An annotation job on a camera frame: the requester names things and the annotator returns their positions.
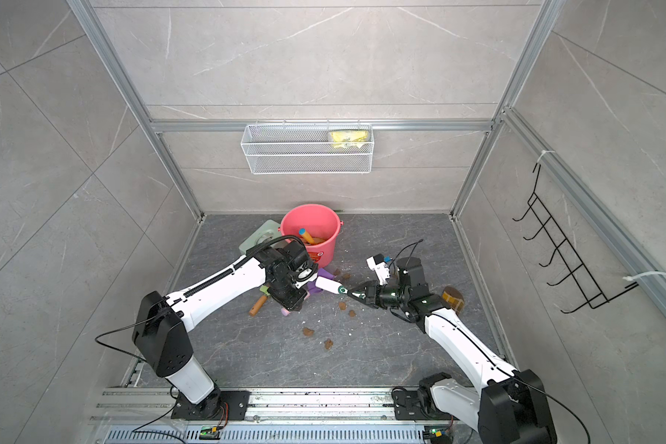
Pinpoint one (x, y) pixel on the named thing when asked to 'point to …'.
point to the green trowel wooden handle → (317, 240)
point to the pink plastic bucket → (319, 222)
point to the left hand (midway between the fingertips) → (300, 302)
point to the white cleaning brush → (330, 285)
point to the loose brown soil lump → (328, 344)
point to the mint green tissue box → (267, 230)
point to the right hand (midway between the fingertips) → (351, 295)
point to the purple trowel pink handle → (285, 312)
